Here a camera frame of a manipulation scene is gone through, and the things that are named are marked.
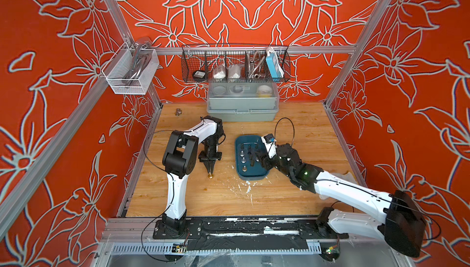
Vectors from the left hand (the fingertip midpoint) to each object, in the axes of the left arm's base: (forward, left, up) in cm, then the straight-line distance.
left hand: (212, 170), depth 86 cm
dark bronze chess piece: (+6, -20, -1) cm, 20 cm away
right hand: (+5, -21, +13) cm, 25 cm away
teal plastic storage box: (+5, -18, -4) cm, 19 cm away
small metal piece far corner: (+39, +28, -2) cm, 48 cm away
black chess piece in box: (+12, -18, -2) cm, 22 cm away
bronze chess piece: (-2, 0, -1) cm, 3 cm away
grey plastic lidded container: (+37, -14, +11) cm, 41 cm away
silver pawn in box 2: (+7, -15, -2) cm, 17 cm away
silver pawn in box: (+11, -14, -2) cm, 18 cm away
